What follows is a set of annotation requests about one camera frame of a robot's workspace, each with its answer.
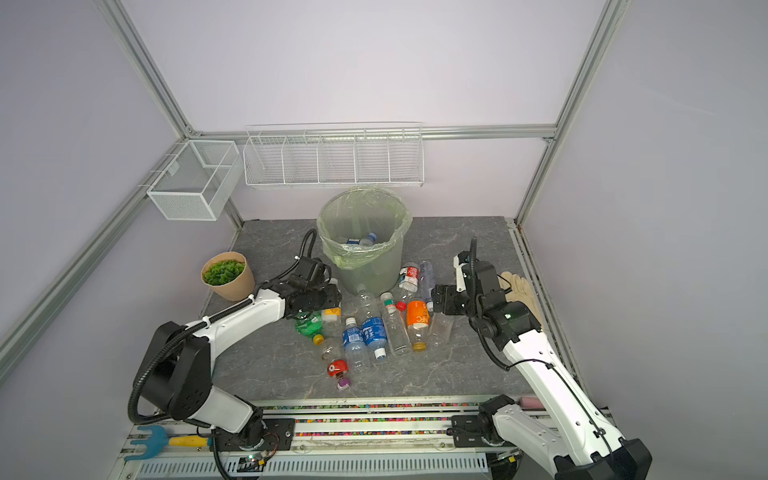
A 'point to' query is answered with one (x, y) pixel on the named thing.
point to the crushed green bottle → (310, 324)
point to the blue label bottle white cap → (374, 329)
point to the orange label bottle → (418, 318)
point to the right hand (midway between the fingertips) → (448, 293)
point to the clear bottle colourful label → (365, 242)
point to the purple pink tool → (531, 404)
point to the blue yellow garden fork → (159, 437)
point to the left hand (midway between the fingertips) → (335, 300)
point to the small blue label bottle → (356, 351)
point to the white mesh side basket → (197, 181)
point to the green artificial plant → (221, 273)
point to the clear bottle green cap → (395, 328)
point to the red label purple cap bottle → (338, 369)
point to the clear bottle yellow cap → (326, 350)
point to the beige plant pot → (238, 288)
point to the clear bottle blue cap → (426, 283)
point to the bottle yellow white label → (331, 321)
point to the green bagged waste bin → (365, 231)
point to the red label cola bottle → (409, 275)
